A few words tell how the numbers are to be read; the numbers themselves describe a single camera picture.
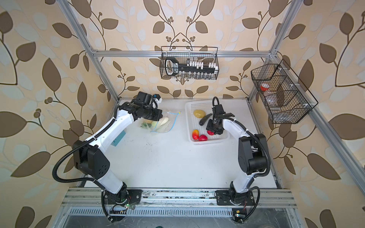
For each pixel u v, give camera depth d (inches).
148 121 40.1
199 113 41.4
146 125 36.8
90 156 17.3
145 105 26.8
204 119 41.0
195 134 36.9
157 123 39.9
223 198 28.8
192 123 41.3
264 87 31.7
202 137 36.3
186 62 31.8
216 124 27.3
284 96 32.4
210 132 35.2
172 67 32.7
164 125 38.8
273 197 29.7
